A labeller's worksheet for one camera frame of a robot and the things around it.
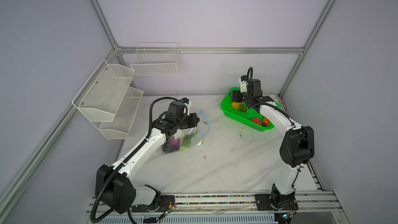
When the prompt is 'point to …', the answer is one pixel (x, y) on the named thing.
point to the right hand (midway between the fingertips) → (233, 92)
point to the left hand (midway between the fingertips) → (199, 120)
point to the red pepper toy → (256, 120)
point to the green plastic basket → (244, 117)
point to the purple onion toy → (173, 142)
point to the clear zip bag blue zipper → (187, 137)
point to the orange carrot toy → (266, 120)
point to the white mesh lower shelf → (119, 128)
